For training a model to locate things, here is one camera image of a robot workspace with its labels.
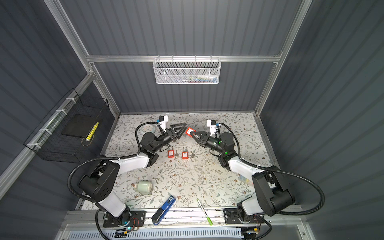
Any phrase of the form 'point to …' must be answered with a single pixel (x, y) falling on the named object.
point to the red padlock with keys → (185, 154)
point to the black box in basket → (79, 125)
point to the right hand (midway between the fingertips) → (192, 137)
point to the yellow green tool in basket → (92, 131)
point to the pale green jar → (144, 187)
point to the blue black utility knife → (159, 215)
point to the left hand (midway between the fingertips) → (186, 126)
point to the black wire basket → (47, 142)
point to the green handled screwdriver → (208, 218)
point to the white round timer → (148, 128)
